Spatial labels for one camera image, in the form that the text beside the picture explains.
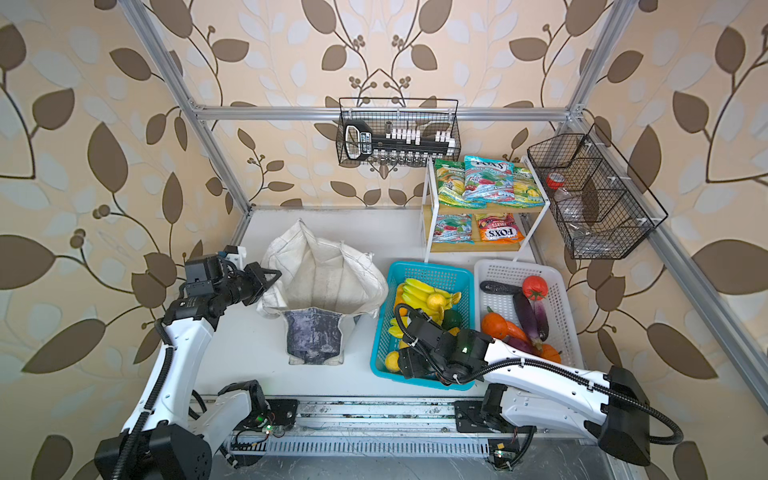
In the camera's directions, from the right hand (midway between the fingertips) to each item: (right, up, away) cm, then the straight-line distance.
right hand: (410, 364), depth 74 cm
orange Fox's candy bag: (+28, +35, +16) cm, 48 cm away
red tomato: (+38, +17, +14) cm, 44 cm away
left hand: (-33, +24, +2) cm, 41 cm away
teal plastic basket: (+12, +15, +18) cm, 26 cm away
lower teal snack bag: (+14, +35, +15) cm, 40 cm away
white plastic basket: (+42, +6, +7) cm, 43 cm away
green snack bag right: (+30, +43, +1) cm, 53 cm away
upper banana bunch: (+3, +15, +16) cm, 22 cm away
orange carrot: (+24, +8, +6) cm, 26 cm away
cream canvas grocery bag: (-28, +17, +24) cm, 41 cm away
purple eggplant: (+37, +9, +12) cm, 40 cm away
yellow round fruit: (-5, -1, +4) cm, 6 cm away
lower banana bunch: (-4, +6, +10) cm, 12 cm away
